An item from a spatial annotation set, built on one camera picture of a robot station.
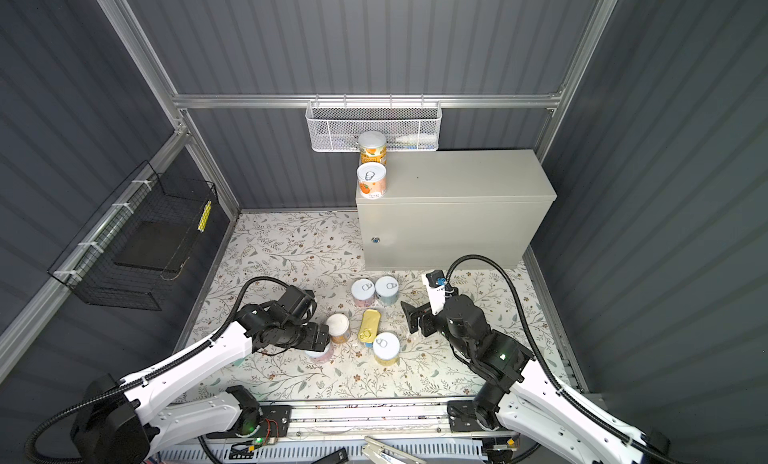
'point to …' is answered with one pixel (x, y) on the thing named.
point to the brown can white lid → (338, 327)
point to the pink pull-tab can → (363, 291)
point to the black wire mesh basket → (130, 252)
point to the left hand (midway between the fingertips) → (316, 338)
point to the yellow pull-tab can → (386, 348)
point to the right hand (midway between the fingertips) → (422, 298)
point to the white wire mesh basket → (406, 125)
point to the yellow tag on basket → (204, 218)
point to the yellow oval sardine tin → (370, 325)
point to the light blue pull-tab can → (387, 289)
